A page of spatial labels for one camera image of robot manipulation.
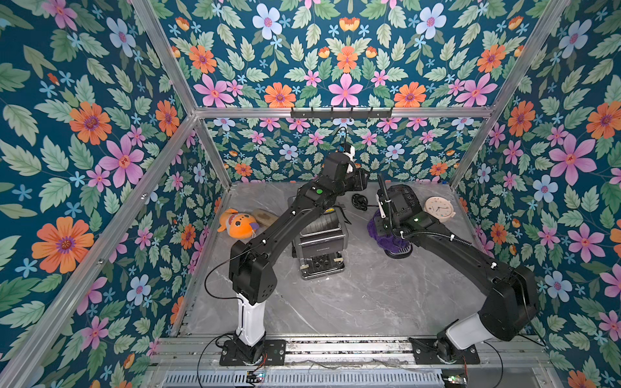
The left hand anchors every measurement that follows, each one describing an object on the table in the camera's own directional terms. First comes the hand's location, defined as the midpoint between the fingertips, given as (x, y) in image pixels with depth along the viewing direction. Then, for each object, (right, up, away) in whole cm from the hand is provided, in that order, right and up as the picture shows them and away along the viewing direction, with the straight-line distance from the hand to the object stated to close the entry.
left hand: (369, 171), depth 77 cm
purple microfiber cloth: (+6, -24, +4) cm, 25 cm away
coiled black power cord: (+1, -9, +31) cm, 32 cm away
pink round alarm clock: (+37, -12, +30) cm, 49 cm away
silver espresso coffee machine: (-15, -23, -7) cm, 28 cm away
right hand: (+8, -15, +8) cm, 18 cm away
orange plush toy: (-49, -19, +16) cm, 55 cm away
